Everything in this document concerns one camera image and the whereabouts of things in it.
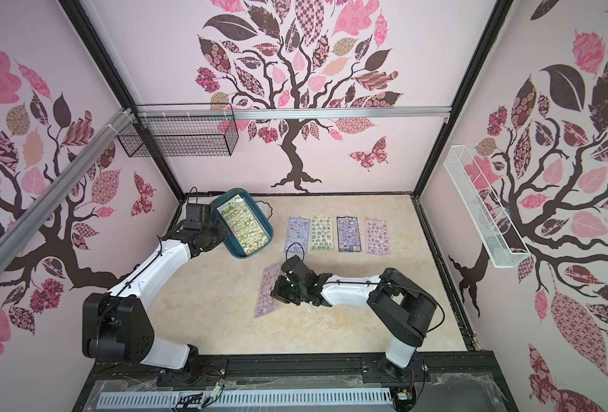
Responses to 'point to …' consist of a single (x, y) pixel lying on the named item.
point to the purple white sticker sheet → (297, 234)
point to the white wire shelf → (491, 222)
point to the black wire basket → (200, 130)
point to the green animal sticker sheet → (243, 224)
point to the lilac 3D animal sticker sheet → (377, 237)
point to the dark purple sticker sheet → (348, 233)
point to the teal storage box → (231, 243)
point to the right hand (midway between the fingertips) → (268, 297)
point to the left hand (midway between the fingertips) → (225, 234)
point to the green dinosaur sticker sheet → (321, 232)
